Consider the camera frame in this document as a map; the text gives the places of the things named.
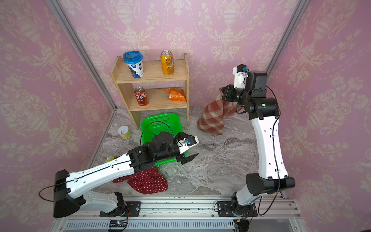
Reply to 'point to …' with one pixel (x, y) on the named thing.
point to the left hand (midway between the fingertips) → (194, 144)
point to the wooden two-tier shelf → (158, 98)
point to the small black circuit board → (118, 224)
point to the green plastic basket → (152, 124)
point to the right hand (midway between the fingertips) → (223, 88)
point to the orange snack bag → (176, 94)
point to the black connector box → (241, 225)
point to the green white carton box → (109, 159)
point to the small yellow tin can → (124, 132)
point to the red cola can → (140, 95)
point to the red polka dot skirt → (149, 181)
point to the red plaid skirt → (211, 119)
